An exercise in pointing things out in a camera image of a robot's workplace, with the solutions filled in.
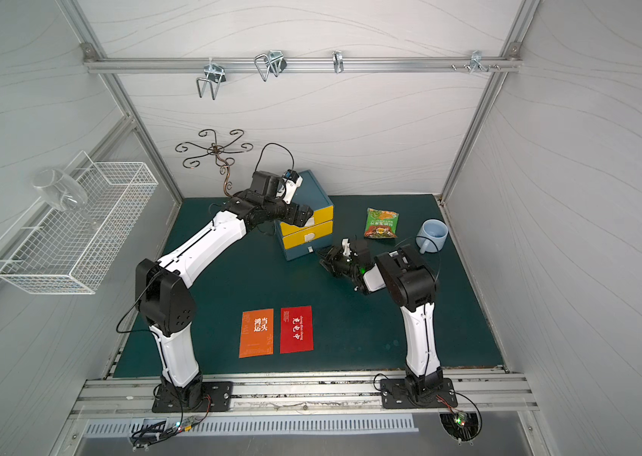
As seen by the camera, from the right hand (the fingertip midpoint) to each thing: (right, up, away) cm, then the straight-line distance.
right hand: (315, 253), depth 98 cm
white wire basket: (-57, +4, -31) cm, 65 cm away
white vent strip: (-54, -41, -28) cm, 74 cm away
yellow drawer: (-2, +7, -5) cm, 8 cm away
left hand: (-3, +16, -12) cm, 20 cm away
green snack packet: (+25, +10, +11) cm, 30 cm away
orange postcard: (-17, -23, -14) cm, 32 cm away
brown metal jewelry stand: (-33, +35, -5) cm, 48 cm away
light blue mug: (+43, +6, +3) cm, 43 cm away
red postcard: (-6, -22, -12) cm, 26 cm away
